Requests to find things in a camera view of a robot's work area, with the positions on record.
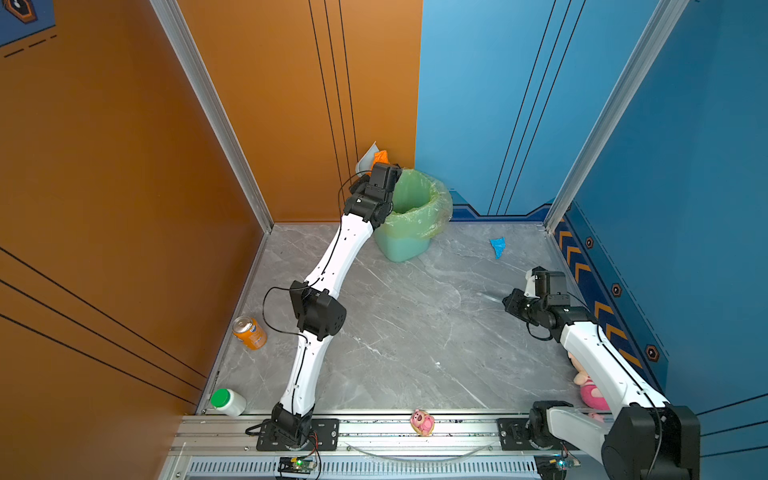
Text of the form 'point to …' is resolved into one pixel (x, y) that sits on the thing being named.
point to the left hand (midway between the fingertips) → (358, 181)
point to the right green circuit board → (548, 469)
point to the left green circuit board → (296, 465)
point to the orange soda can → (249, 332)
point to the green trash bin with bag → (422, 209)
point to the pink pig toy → (422, 422)
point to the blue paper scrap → (499, 246)
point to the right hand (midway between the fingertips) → (502, 300)
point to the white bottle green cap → (229, 401)
